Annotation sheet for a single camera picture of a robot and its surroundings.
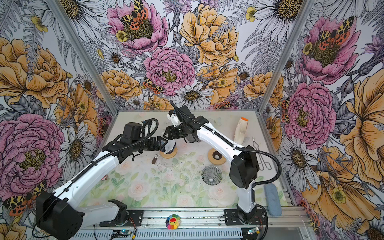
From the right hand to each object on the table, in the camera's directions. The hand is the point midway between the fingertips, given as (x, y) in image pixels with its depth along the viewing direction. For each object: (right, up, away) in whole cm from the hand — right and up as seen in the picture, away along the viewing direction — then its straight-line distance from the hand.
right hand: (169, 139), depth 79 cm
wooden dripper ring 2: (0, -9, +5) cm, 10 cm away
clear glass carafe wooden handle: (-5, -16, +15) cm, 22 cm away
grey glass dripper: (+23, -20, +5) cm, 31 cm away
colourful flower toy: (+3, -38, -8) cm, 39 cm away
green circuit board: (-19, -42, -8) cm, 47 cm away
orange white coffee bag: (+45, +4, +26) cm, 52 cm away
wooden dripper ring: (+23, -13, +14) cm, 30 cm away
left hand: (-4, -4, 0) cm, 6 cm away
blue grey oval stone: (+53, -31, -2) cm, 61 cm away
